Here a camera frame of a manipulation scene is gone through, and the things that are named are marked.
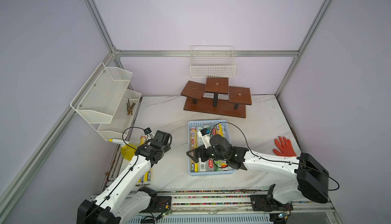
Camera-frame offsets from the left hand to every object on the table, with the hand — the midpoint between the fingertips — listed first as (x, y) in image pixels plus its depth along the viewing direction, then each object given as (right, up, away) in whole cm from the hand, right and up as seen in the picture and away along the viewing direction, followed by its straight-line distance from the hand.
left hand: (158, 148), depth 81 cm
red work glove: (+76, -3, +11) cm, 77 cm away
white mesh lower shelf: (-25, +15, +10) cm, 30 cm away
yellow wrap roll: (+34, +9, +12) cm, 37 cm away
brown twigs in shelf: (-23, +22, +14) cm, 35 cm away
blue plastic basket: (+27, -11, 0) cm, 30 cm away
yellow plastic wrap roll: (+19, -10, +2) cm, 22 cm away
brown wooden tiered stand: (+34, +30, +25) cm, 52 cm away
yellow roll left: (-6, -15, -2) cm, 16 cm away
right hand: (+19, -1, -5) cm, 20 cm away
